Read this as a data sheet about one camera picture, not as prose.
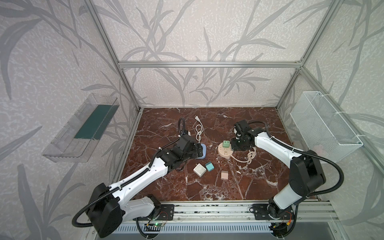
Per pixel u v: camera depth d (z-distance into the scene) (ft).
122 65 3.07
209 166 2.86
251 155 3.00
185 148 1.97
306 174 1.47
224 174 2.79
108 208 1.25
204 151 3.07
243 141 2.16
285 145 1.69
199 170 2.82
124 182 1.42
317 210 2.48
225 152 3.04
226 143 3.02
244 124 2.35
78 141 2.07
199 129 3.50
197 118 3.67
